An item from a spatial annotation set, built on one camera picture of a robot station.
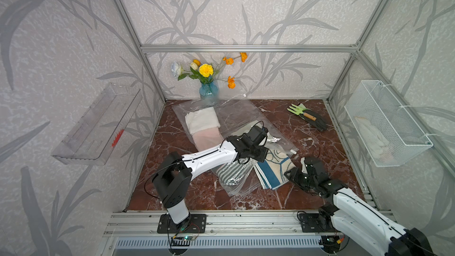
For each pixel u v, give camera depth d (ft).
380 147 2.40
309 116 3.59
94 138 2.23
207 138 3.24
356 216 1.68
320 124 3.48
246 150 1.99
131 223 2.58
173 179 1.44
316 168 2.14
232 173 2.76
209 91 3.66
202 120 3.57
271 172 2.79
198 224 2.40
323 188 2.01
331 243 2.33
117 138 2.11
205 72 2.99
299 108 3.77
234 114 3.69
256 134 2.10
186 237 2.32
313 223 2.40
